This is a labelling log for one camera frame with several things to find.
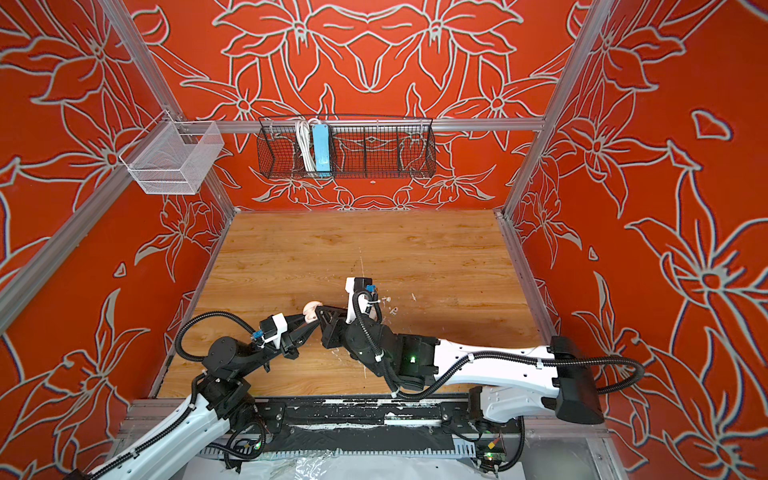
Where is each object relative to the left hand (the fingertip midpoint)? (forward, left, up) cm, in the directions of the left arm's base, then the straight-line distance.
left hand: (316, 314), depth 67 cm
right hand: (-1, 0, +6) cm, 6 cm away
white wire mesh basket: (+45, +54, +10) cm, 71 cm away
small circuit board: (-22, -42, -23) cm, 53 cm away
